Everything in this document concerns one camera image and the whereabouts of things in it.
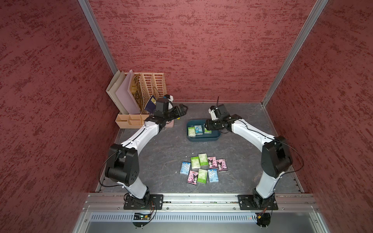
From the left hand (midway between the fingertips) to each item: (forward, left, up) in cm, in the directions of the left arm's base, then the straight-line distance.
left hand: (183, 112), depth 87 cm
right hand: (-5, -15, -10) cm, 19 cm away
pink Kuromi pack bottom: (-33, -6, -19) cm, 38 cm away
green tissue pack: (-2, -5, -19) cm, 19 cm away
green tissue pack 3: (-24, -13, -18) cm, 32 cm away
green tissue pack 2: (-24, -8, -18) cm, 31 cm away
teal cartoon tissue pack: (-1, -10, -18) cm, 21 cm away
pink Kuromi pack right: (-26, -24, -19) cm, 40 cm away
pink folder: (+9, +38, +1) cm, 39 cm away
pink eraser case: (+4, +10, -19) cm, 22 cm away
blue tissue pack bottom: (-32, -18, -19) cm, 41 cm away
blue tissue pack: (-28, -2, -19) cm, 33 cm away
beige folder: (+11, +44, +8) cm, 46 cm away
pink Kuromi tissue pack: (-24, -18, -18) cm, 35 cm away
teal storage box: (-5, -22, -20) cm, 30 cm away
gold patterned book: (+22, +35, -3) cm, 41 cm away
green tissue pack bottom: (-32, -12, -19) cm, 39 cm away
